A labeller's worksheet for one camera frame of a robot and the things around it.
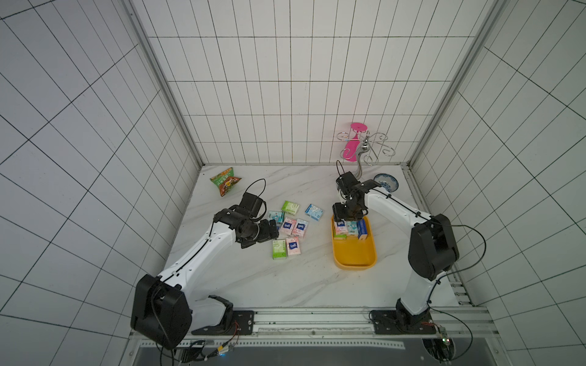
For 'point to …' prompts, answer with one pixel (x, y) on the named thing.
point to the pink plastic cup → (352, 145)
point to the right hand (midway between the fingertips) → (332, 217)
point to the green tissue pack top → (290, 207)
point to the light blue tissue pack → (313, 212)
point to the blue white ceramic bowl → (388, 181)
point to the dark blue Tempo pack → (362, 229)
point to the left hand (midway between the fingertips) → (264, 241)
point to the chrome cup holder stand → (364, 141)
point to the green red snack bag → (225, 180)
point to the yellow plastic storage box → (353, 253)
